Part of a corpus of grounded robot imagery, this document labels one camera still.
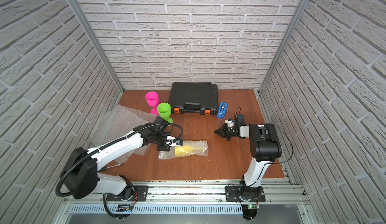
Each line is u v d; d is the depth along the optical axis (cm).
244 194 67
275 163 52
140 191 75
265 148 50
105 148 47
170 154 81
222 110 103
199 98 107
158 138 69
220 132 87
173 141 69
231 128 85
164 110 94
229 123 94
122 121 100
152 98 95
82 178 41
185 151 81
